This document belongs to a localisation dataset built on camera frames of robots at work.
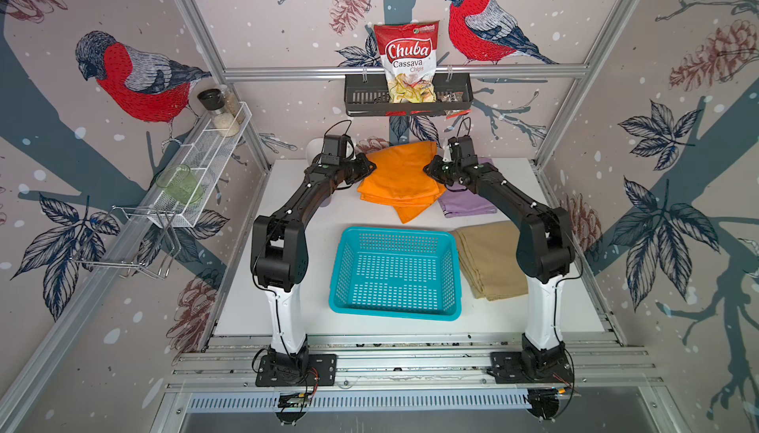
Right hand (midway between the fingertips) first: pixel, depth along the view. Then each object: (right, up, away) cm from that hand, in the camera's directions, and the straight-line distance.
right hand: (421, 166), depth 96 cm
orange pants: (-7, -5, -3) cm, 9 cm away
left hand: (-14, +2, -4) cm, 14 cm away
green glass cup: (-60, -6, -29) cm, 67 cm away
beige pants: (+21, -30, -5) cm, 37 cm away
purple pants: (+15, -12, +9) cm, 21 cm away
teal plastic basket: (-9, -34, -6) cm, 36 cm away
